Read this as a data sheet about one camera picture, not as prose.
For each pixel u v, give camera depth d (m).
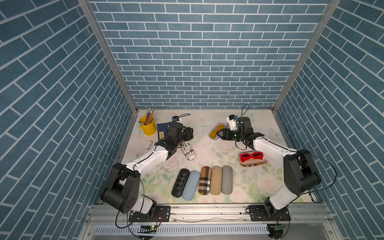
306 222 0.75
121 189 0.42
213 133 1.00
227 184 0.80
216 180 0.82
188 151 0.93
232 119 0.82
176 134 0.66
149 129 1.00
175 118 0.78
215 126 1.10
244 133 0.72
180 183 0.81
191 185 0.81
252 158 0.92
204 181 0.82
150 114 0.96
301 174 0.46
